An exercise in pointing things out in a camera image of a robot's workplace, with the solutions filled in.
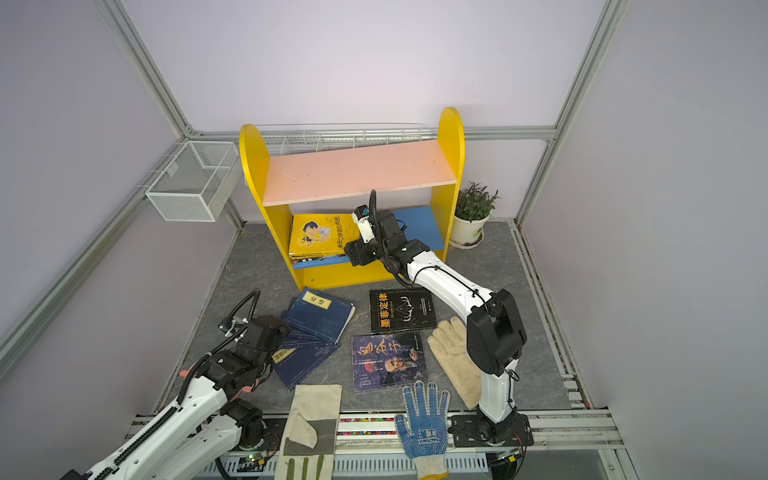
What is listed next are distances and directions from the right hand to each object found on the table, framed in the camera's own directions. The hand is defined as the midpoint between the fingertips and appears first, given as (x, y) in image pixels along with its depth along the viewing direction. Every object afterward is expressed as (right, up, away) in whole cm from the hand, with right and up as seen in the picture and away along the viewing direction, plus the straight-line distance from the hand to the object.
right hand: (356, 245), depth 85 cm
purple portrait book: (-18, -5, +6) cm, 19 cm away
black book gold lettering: (+11, -21, +9) cm, 25 cm away
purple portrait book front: (+9, -33, -1) cm, 34 cm away
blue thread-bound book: (-12, -21, +6) cm, 25 cm away
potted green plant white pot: (+38, +13, +15) cm, 42 cm away
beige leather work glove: (+27, -29, +4) cm, 40 cm away
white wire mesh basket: (-55, +22, +14) cm, 61 cm away
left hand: (-22, -25, -3) cm, 33 cm away
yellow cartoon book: (-11, +4, +6) cm, 13 cm away
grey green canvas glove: (-10, -47, -12) cm, 50 cm away
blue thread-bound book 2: (-17, -32, +2) cm, 37 cm away
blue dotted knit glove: (+19, -47, -11) cm, 52 cm away
